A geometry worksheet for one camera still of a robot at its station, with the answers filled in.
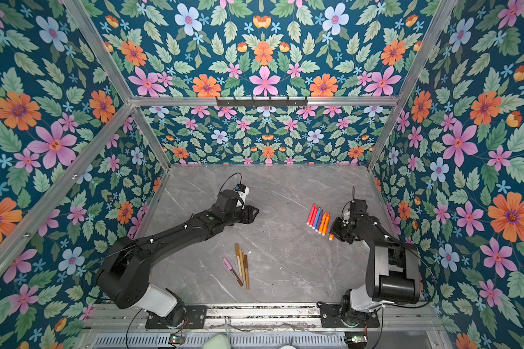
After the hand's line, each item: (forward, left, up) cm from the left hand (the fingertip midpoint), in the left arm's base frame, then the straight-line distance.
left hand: (258, 205), depth 85 cm
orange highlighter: (-10, -29, -12) cm, 33 cm away
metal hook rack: (+40, -3, +22) cm, 46 cm away
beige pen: (-16, +8, -15) cm, 23 cm away
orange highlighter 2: (-2, -28, -14) cm, 31 cm away
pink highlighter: (+4, -24, -15) cm, 29 cm away
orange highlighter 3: (-2, -29, -15) cm, 33 cm away
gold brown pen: (-11, +10, -15) cm, 22 cm away
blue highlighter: (-4, -24, -15) cm, 28 cm away
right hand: (-6, -31, -13) cm, 34 cm away
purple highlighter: (-1, -26, -14) cm, 30 cm away
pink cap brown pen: (-19, +12, -15) cm, 27 cm away
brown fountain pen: (-21, +6, -16) cm, 27 cm away
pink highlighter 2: (+2, -25, -15) cm, 29 cm away
